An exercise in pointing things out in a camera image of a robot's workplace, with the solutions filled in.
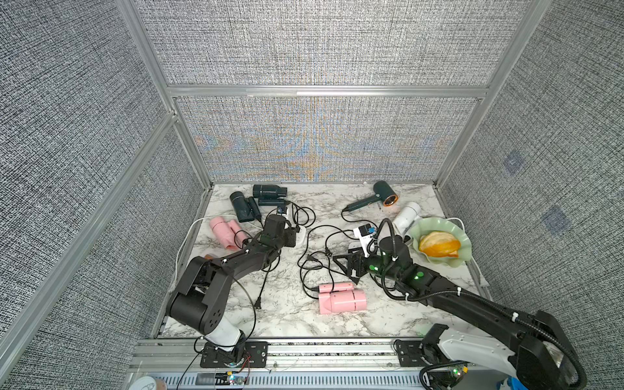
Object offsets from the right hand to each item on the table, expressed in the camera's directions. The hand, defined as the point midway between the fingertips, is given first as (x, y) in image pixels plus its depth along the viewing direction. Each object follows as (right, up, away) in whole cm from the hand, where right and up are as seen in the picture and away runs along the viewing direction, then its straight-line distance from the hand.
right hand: (340, 250), depth 76 cm
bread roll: (+39, 0, +14) cm, 41 cm away
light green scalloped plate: (+44, +6, +24) cm, 50 cm away
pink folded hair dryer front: (+1, -16, +4) cm, 17 cm away
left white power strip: (-13, +2, +22) cm, 26 cm away
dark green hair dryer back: (-28, +19, +34) cm, 48 cm away
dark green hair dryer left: (-38, +13, +30) cm, 50 cm away
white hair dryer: (+30, +8, +25) cm, 39 cm away
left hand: (-15, +6, +17) cm, 24 cm away
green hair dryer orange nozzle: (+25, +21, +38) cm, 49 cm away
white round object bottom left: (-54, -33, -11) cm, 64 cm away
